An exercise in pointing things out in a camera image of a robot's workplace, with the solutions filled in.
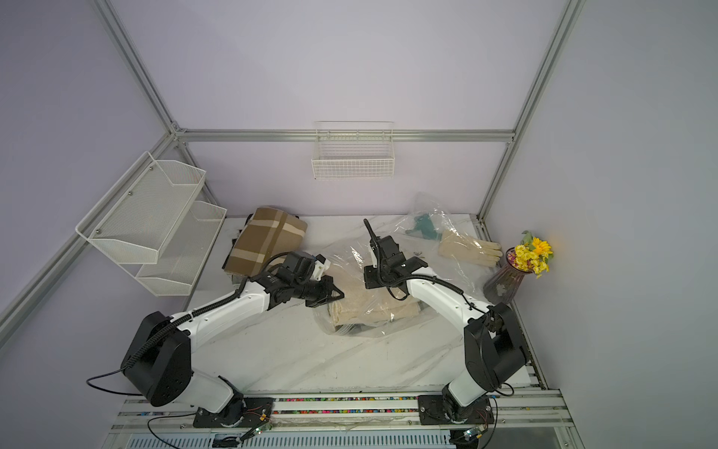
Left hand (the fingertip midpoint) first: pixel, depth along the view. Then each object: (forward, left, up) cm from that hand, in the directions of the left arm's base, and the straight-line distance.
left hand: (342, 297), depth 82 cm
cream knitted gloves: (+29, -43, -11) cm, 53 cm away
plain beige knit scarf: (-3, -6, 0) cm, 6 cm away
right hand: (+8, -9, -2) cm, 12 cm away
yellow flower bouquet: (+7, -54, +13) cm, 56 cm away
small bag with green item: (+40, -32, -6) cm, 51 cm away
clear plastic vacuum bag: (+12, 0, +2) cm, 12 cm away
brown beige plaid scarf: (+28, +30, -3) cm, 41 cm away
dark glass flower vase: (+6, -51, -3) cm, 52 cm away
